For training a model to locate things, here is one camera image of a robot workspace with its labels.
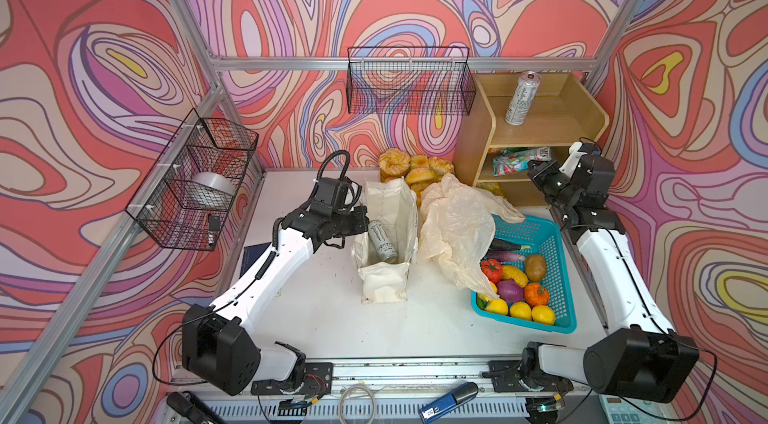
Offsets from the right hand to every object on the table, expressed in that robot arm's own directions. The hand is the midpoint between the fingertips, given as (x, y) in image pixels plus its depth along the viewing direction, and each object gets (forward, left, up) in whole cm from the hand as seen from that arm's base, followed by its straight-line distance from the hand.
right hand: (526, 166), depth 76 cm
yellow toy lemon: (-26, +7, -27) cm, 39 cm away
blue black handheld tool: (-49, +28, -28) cm, 63 cm away
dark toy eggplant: (-6, -1, -29) cm, 30 cm away
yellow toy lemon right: (-27, +1, -28) cm, 39 cm away
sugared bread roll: (+28, +34, -24) cm, 50 cm away
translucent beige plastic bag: (-6, +16, -18) cm, 25 cm away
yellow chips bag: (+17, -3, -28) cm, 33 cm away
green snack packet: (+3, +2, -1) cm, 4 cm away
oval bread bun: (+21, +24, -24) cm, 40 cm away
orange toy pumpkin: (-24, -4, -28) cm, 37 cm away
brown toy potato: (-15, -7, -28) cm, 33 cm away
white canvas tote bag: (+3, +35, -17) cm, 39 cm away
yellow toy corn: (-17, +1, -27) cm, 32 cm away
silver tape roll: (-3, +79, +1) cm, 79 cm away
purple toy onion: (-22, +3, -27) cm, 35 cm away
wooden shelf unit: (+27, -22, -2) cm, 35 cm away
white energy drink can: (-5, +38, -27) cm, 47 cm away
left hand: (-8, +40, -10) cm, 42 cm away
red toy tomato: (-16, +6, -26) cm, 31 cm away
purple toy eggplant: (-11, +1, -29) cm, 31 cm away
